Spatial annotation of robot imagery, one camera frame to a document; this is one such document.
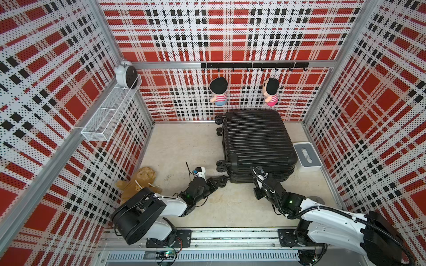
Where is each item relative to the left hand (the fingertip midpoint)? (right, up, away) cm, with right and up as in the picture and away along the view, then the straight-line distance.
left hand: (224, 179), depth 87 cm
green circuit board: (-24, -28, -17) cm, 40 cm away
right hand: (+16, +1, -4) cm, 17 cm away
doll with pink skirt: (+28, +53, +11) cm, 61 cm away
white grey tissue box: (+49, +11, +9) cm, 51 cm away
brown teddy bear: (-42, +2, -3) cm, 42 cm away
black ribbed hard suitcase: (+15, +22, +1) cm, 27 cm away
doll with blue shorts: (-3, +52, +6) cm, 53 cm away
